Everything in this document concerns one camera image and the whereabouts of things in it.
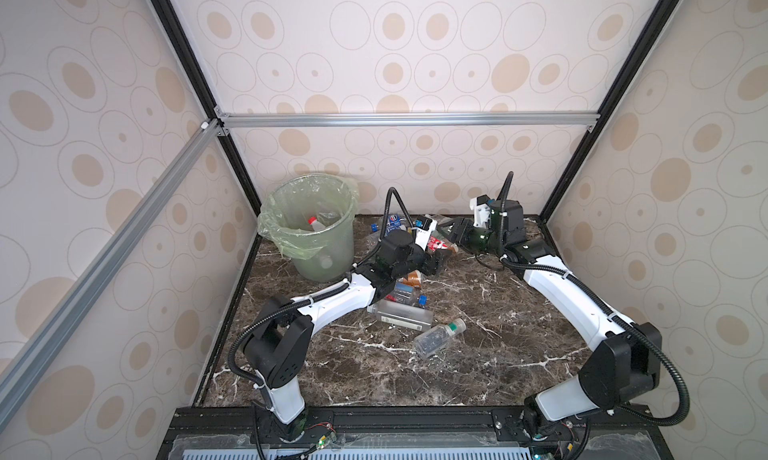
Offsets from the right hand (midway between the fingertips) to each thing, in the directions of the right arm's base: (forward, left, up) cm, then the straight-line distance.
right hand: (443, 230), depth 79 cm
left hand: (-4, -2, -1) cm, 5 cm away
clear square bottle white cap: (-11, +10, -26) cm, 30 cm away
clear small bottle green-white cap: (-19, +1, -27) cm, 33 cm away
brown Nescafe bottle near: (-1, +7, -22) cm, 23 cm away
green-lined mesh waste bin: (+4, +35, -15) cm, 39 cm away
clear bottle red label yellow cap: (-4, +2, -1) cm, 5 cm away
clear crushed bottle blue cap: (-5, +10, -24) cm, 27 cm away
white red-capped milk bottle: (+18, +40, -15) cm, 46 cm away
